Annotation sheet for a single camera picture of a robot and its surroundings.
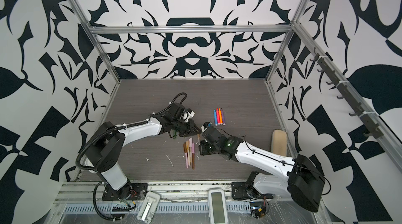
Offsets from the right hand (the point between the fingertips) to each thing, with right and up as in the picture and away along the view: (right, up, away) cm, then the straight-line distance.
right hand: (198, 147), depth 79 cm
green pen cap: (-11, +7, -4) cm, 14 cm away
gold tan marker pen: (-6, -4, +8) cm, 11 cm away
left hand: (+3, +8, +4) cm, 9 cm away
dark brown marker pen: (-7, -4, +8) cm, 12 cm away
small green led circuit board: (+27, -25, -8) cm, 37 cm away
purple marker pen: (+15, +12, +20) cm, 28 cm away
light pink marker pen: (-4, -2, +9) cm, 10 cm away
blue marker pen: (+10, +12, +20) cm, 26 cm away
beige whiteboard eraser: (+44, 0, +8) cm, 45 cm away
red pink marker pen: (+12, +11, +20) cm, 26 cm away
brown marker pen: (0, +4, +4) cm, 6 cm away
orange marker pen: (+13, +13, +21) cm, 28 cm away
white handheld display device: (+8, -22, -11) cm, 26 cm away
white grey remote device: (-22, -24, -10) cm, 34 cm away
